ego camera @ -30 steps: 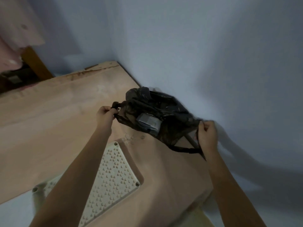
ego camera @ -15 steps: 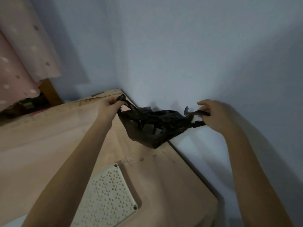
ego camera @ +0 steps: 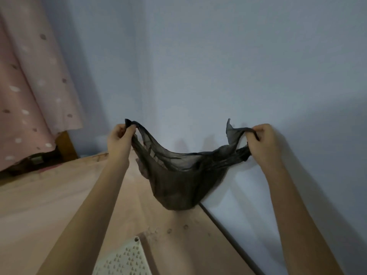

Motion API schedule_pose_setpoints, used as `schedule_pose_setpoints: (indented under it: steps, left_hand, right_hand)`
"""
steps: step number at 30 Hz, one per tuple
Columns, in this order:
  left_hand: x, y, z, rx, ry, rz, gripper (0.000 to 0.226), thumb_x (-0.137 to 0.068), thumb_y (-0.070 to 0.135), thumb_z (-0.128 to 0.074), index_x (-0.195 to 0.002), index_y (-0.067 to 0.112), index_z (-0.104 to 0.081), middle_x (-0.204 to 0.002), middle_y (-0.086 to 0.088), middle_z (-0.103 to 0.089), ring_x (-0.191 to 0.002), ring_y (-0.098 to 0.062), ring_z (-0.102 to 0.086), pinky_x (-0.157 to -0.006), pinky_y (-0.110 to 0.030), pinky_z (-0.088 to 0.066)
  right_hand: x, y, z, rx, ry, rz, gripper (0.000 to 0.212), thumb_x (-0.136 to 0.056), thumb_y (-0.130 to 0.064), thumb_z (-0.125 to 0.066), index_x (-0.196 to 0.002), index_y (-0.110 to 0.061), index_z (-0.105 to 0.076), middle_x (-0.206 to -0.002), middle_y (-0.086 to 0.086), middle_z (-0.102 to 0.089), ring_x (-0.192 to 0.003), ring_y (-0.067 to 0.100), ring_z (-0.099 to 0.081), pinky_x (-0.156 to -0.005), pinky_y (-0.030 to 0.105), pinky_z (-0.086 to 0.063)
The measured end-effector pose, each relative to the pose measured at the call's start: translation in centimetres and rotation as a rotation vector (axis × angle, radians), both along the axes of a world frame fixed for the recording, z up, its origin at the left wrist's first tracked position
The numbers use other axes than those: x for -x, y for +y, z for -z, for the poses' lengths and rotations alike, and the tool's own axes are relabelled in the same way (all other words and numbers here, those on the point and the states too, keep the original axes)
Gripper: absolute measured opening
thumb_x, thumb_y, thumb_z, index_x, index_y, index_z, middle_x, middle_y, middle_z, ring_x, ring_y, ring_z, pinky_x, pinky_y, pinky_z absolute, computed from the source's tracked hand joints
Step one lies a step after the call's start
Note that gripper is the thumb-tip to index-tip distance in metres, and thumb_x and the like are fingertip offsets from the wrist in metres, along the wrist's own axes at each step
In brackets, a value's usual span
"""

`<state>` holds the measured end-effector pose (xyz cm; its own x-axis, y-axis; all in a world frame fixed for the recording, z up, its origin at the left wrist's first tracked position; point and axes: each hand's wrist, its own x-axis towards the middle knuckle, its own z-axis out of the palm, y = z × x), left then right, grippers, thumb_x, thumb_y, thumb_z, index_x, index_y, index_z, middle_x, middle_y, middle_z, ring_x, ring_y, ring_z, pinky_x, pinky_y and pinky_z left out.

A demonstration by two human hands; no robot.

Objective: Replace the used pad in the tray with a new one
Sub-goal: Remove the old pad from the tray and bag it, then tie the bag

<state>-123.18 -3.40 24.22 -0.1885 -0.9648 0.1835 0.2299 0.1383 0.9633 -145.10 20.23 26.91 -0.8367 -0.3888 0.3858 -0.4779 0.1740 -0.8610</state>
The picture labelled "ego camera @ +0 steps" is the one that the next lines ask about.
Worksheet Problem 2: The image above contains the person's right hand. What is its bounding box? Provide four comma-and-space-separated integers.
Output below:
245, 124, 284, 170

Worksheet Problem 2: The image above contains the person's left hand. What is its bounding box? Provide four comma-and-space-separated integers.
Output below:
106, 123, 138, 167

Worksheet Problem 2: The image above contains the black plastic bag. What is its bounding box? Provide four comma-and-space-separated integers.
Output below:
125, 118, 260, 211

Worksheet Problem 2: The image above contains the beige plastic tray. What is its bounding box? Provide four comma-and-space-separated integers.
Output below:
91, 235, 153, 275

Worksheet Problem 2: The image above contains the person's left forearm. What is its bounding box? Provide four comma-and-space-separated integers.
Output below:
36, 157, 130, 275

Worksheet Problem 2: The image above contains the person's right forearm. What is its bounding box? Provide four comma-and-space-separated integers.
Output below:
259, 160, 344, 275

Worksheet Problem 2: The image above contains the pink tablecloth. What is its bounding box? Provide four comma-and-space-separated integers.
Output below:
0, 151, 256, 275

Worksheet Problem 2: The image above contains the pink polka-dot curtain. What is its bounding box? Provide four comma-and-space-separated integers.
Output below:
0, 0, 84, 172

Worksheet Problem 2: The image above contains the brown wooden post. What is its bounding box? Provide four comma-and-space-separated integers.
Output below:
54, 130, 78, 162

